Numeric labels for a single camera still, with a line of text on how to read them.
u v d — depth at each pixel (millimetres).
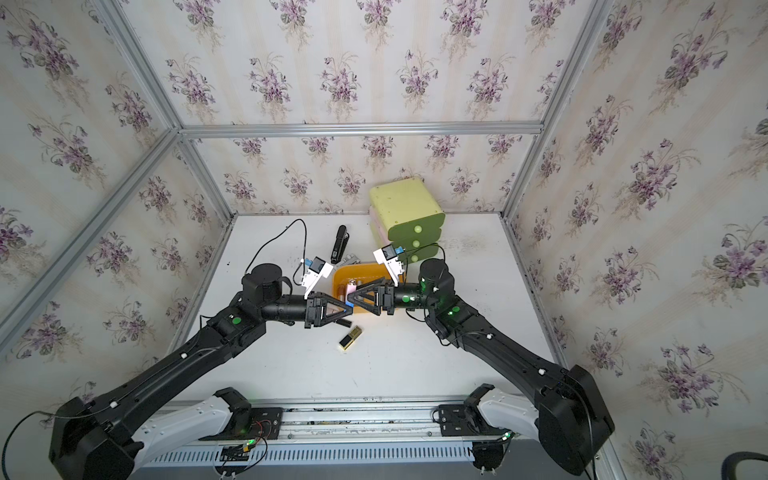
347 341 859
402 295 614
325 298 623
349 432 725
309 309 584
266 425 723
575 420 393
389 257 624
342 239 1079
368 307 615
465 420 661
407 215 905
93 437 373
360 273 1019
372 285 611
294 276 626
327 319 625
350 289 648
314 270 624
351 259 1043
